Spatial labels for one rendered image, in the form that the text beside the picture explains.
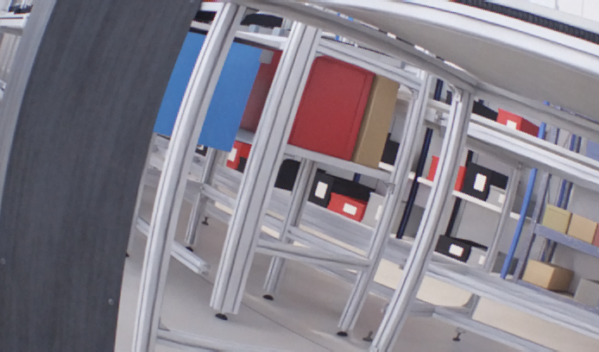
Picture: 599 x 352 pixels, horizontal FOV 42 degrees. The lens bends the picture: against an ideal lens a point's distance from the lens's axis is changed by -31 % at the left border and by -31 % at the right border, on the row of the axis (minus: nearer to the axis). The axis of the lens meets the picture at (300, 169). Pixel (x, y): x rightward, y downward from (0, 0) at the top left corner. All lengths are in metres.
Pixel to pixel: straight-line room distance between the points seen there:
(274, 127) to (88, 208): 2.16
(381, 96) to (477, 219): 3.66
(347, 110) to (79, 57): 2.51
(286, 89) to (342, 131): 0.36
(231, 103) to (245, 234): 0.40
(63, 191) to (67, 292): 0.14
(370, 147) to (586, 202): 3.02
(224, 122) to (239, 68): 0.18
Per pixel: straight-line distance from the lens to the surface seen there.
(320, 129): 3.53
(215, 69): 2.06
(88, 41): 1.15
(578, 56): 1.14
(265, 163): 3.31
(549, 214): 6.01
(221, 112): 3.29
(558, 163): 3.11
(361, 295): 3.67
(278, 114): 3.30
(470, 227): 7.26
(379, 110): 3.65
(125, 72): 1.17
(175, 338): 2.17
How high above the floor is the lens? 0.73
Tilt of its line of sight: 3 degrees down
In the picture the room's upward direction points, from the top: 17 degrees clockwise
